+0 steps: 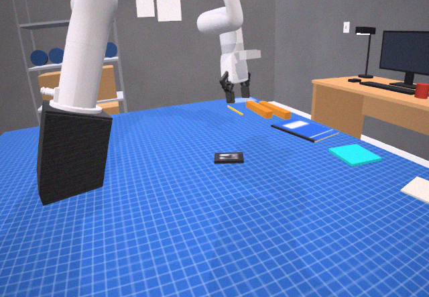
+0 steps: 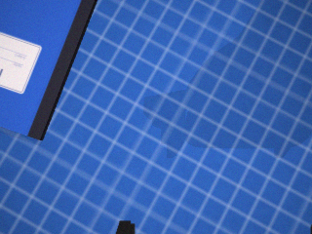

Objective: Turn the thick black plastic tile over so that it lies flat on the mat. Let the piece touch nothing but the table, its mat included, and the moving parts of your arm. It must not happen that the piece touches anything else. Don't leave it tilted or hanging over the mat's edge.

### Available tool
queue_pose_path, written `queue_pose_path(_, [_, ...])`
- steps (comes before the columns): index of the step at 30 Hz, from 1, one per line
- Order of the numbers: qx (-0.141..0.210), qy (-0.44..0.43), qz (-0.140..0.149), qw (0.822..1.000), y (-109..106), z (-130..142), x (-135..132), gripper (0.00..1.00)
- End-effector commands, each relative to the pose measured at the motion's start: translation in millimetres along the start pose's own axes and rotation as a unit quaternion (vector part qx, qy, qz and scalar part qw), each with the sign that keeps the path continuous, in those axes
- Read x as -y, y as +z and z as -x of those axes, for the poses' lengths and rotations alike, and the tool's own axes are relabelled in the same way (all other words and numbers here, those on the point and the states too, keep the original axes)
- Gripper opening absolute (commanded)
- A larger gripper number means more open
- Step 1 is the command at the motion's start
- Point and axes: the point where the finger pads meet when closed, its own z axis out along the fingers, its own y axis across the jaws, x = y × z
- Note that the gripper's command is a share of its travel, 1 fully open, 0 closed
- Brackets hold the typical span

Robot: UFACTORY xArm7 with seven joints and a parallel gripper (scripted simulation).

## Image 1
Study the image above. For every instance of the blue notebook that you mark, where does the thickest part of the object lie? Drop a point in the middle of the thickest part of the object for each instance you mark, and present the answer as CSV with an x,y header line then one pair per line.
x,y
305,130

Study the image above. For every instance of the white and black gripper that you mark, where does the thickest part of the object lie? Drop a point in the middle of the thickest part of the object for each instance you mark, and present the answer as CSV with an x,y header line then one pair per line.
x,y
235,69

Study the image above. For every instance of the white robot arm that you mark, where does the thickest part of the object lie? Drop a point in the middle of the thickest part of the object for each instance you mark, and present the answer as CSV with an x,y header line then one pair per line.
x,y
86,44

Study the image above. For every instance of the blue work mat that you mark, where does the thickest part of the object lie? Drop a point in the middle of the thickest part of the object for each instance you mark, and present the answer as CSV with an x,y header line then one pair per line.
x,y
293,220

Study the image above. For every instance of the orange rectangular bar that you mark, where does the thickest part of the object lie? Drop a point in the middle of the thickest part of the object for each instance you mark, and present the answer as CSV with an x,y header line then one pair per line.
x,y
260,110
278,111

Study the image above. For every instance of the cyan flat rectangular tile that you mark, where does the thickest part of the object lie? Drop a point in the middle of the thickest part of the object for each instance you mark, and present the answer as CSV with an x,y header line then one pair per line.
x,y
354,155

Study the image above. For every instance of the white flat tile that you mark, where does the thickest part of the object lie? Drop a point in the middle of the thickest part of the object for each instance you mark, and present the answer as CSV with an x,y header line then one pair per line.
x,y
418,188

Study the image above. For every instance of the black plastic tile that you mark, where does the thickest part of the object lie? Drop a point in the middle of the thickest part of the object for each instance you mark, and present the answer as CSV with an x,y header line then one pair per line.
x,y
229,158

